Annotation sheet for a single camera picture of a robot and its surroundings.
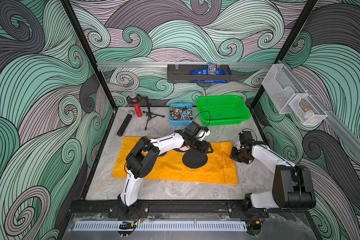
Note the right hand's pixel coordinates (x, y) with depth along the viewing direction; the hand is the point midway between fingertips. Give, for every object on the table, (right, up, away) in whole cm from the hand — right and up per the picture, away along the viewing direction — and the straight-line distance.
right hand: (235, 158), depth 89 cm
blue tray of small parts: (-33, +28, +27) cm, 51 cm away
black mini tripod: (-56, +28, +18) cm, 65 cm away
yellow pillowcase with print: (-10, -5, -3) cm, 12 cm away
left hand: (-17, +7, -3) cm, 18 cm away
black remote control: (-74, +20, +17) cm, 79 cm away
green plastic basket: (-1, +31, +23) cm, 38 cm away
